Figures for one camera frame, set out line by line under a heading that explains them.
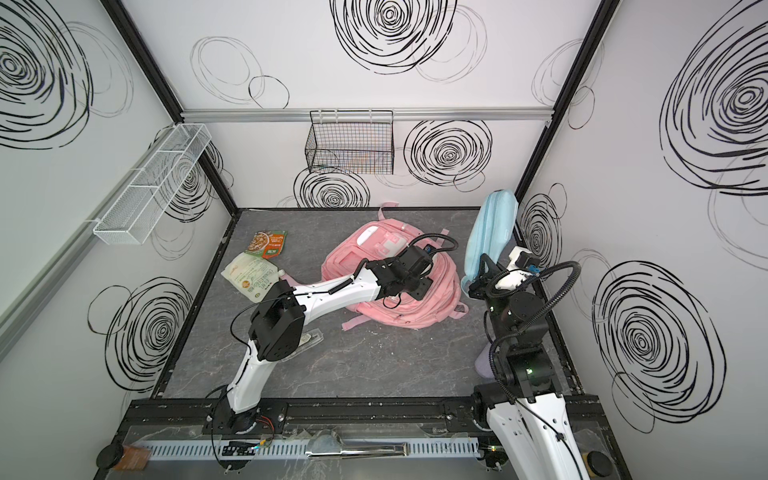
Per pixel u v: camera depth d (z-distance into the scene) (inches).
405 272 26.8
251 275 39.1
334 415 29.8
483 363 31.7
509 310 18.8
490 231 26.0
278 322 20.1
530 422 17.5
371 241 40.2
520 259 21.3
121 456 24.4
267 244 42.5
